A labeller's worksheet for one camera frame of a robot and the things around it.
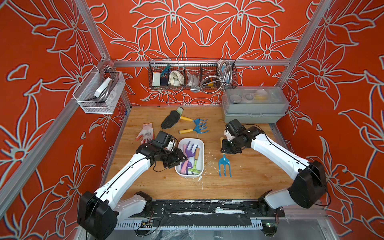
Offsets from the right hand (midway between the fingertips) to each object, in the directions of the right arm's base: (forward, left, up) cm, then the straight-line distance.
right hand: (218, 150), depth 80 cm
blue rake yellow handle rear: (+31, +11, -13) cm, 36 cm away
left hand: (-6, +18, +1) cm, 19 cm away
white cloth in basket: (+38, +25, +20) cm, 50 cm away
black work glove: (+32, +31, -12) cm, 46 cm away
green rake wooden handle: (-5, +13, -13) cm, 19 cm away
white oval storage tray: (-1, +9, -13) cm, 16 cm away
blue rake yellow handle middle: (+22, +17, -12) cm, 31 cm away
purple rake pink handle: (-3, +16, -12) cm, 21 cm away
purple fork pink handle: (+4, +17, -12) cm, 22 cm away
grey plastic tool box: (+35, -28, +2) cm, 44 cm away
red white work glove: (+19, +47, -12) cm, 52 cm away
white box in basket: (+39, +38, +21) cm, 58 cm away
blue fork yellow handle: (-5, -3, -3) cm, 7 cm away
